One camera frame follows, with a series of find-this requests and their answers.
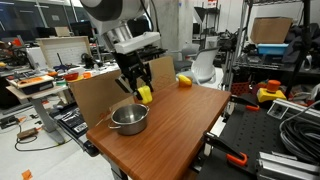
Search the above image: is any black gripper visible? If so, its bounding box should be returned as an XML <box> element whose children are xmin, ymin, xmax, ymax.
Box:
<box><xmin>114</xmin><ymin>49</ymin><xmax>155</xmax><ymax>100</ymax></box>

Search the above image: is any black perforated breadboard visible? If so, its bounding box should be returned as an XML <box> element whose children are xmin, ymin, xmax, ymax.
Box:
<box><xmin>196</xmin><ymin>99</ymin><xmax>320</xmax><ymax>180</ymax></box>

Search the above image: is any brown cardboard box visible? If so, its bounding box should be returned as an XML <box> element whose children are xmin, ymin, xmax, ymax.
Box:
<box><xmin>250</xmin><ymin>16</ymin><xmax>294</xmax><ymax>45</ymax></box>

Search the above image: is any orange bowl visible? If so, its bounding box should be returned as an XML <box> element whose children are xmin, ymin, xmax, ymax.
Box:
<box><xmin>178</xmin><ymin>79</ymin><xmax>194</xmax><ymax>89</ymax></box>

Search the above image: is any blue plastic bin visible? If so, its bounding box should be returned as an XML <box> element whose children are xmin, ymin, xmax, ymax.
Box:
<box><xmin>257</xmin><ymin>43</ymin><xmax>290</xmax><ymax>56</ymax></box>

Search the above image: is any orange floor tape piece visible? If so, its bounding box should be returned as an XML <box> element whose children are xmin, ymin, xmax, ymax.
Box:
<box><xmin>21</xmin><ymin>169</ymin><xmax>34</xmax><ymax>180</ymax></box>

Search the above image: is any large cardboard panel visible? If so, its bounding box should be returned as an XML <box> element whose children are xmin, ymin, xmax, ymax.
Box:
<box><xmin>68</xmin><ymin>55</ymin><xmax>177</xmax><ymax>130</ymax></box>

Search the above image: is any small black monitor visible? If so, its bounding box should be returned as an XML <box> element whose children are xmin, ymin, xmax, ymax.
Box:
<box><xmin>69</xmin><ymin>20</ymin><xmax>95</xmax><ymax>39</ymax></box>

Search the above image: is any short aluminium extrusion block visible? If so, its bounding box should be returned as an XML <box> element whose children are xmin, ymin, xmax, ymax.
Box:
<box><xmin>255</xmin><ymin>151</ymin><xmax>320</xmax><ymax>180</ymax></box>

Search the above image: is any red bowl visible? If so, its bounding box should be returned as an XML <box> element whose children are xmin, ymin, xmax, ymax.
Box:
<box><xmin>63</xmin><ymin>72</ymin><xmax>80</xmax><ymax>82</ymax></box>

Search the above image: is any large black monitor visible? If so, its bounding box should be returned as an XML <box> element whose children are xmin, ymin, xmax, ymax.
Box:
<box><xmin>126</xmin><ymin>14</ymin><xmax>153</xmax><ymax>38</ymax></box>

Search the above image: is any grey black cable bundle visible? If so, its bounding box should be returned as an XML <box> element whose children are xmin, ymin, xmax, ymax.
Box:
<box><xmin>279</xmin><ymin>99</ymin><xmax>320</xmax><ymax>164</ymax></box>

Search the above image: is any yellow toy fruit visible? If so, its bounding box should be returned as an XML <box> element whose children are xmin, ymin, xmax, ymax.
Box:
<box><xmin>178</xmin><ymin>74</ymin><xmax>193</xmax><ymax>86</ymax></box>

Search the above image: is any black tray with orange tool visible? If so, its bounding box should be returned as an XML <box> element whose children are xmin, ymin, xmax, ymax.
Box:
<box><xmin>6</xmin><ymin>74</ymin><xmax>55</xmax><ymax>96</ymax></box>

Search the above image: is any grey office chair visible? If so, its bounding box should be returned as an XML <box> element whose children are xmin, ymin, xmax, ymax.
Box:
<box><xmin>173</xmin><ymin>43</ymin><xmax>201</xmax><ymax>73</ymax></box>

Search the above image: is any grey table leg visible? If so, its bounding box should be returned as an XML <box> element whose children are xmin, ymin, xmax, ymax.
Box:
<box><xmin>101</xmin><ymin>154</ymin><xmax>129</xmax><ymax>180</ymax></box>

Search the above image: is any brown power brick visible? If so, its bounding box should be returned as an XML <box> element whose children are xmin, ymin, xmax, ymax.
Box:
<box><xmin>16</xmin><ymin>127</ymin><xmax>40</xmax><ymax>141</ymax></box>

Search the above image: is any black case with labels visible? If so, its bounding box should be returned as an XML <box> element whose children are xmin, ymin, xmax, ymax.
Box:
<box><xmin>49</xmin><ymin>103</ymin><xmax>89</xmax><ymax>139</ymax></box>

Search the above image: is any grey side desk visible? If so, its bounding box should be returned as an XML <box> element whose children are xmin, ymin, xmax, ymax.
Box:
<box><xmin>5</xmin><ymin>83</ymin><xmax>71</xmax><ymax>145</ymax></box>

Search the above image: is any long aluminium extrusion rail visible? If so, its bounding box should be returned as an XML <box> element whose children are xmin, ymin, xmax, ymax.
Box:
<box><xmin>266</xmin><ymin>98</ymin><xmax>320</xmax><ymax>124</ymax></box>

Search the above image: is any black clamp orange handle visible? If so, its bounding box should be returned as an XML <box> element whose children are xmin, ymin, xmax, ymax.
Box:
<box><xmin>230</xmin><ymin>94</ymin><xmax>261</xmax><ymax>112</ymax></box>
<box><xmin>203</xmin><ymin>130</ymin><xmax>249</xmax><ymax>168</ymax></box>

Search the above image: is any black vertical pole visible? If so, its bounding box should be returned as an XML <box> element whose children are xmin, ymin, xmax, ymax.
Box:
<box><xmin>284</xmin><ymin>0</ymin><xmax>313</xmax><ymax>99</ymax></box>

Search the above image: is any metal wire shelf rack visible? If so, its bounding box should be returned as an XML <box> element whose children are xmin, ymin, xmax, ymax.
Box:
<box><xmin>221</xmin><ymin>0</ymin><xmax>320</xmax><ymax>101</ymax></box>

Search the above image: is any stainless steel pot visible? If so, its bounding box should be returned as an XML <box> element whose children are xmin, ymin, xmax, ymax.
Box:
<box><xmin>107</xmin><ymin>103</ymin><xmax>150</xmax><ymax>136</ymax></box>

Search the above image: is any yellow emergency stop button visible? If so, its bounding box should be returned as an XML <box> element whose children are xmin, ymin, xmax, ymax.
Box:
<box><xmin>256</xmin><ymin>79</ymin><xmax>288</xmax><ymax>104</ymax></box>

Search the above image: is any white office chair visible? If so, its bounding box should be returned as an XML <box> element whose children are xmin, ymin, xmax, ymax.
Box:
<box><xmin>175</xmin><ymin>46</ymin><xmax>221</xmax><ymax>86</ymax></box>

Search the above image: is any black fabric bag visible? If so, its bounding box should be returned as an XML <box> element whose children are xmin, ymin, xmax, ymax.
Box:
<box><xmin>281</xmin><ymin>22</ymin><xmax>320</xmax><ymax>64</ymax></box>

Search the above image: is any white pegboard panel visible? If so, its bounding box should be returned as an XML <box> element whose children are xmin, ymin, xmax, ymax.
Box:
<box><xmin>35</xmin><ymin>35</ymin><xmax>93</xmax><ymax>70</ymax></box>

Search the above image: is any yellow bell pepper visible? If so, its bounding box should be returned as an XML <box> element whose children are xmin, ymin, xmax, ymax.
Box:
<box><xmin>137</xmin><ymin>85</ymin><xmax>154</xmax><ymax>105</ymax></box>

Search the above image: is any red plastic crate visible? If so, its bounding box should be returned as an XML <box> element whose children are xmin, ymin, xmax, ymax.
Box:
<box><xmin>230</xmin><ymin>81</ymin><xmax>252</xmax><ymax>97</ymax></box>

